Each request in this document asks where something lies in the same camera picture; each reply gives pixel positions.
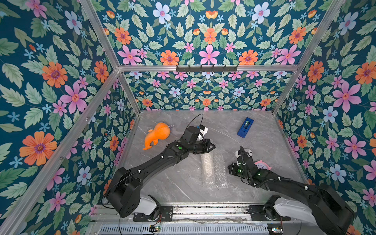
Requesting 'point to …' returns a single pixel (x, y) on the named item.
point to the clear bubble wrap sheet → (214, 171)
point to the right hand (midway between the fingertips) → (229, 165)
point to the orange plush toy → (161, 131)
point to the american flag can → (248, 152)
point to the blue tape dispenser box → (245, 127)
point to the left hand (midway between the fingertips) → (218, 146)
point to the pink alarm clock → (261, 164)
